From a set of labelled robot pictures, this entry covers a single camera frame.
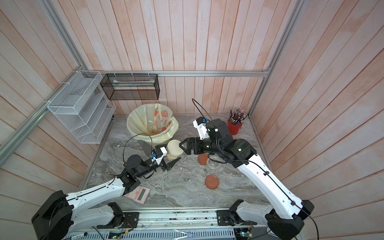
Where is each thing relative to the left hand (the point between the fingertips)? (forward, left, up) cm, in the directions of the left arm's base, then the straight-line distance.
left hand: (175, 151), depth 71 cm
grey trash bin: (+14, +19, -17) cm, 29 cm away
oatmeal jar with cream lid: (-5, 0, +7) cm, 8 cm away
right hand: (-1, -6, +8) cm, 10 cm away
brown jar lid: (+9, -16, -24) cm, 30 cm away
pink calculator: (-14, +21, -22) cm, 34 cm away
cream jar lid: (+1, 0, +6) cm, 6 cm away
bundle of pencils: (+32, -39, -8) cm, 51 cm away
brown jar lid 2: (-7, -20, -23) cm, 31 cm away
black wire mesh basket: (+52, +35, +1) cm, 63 cm away
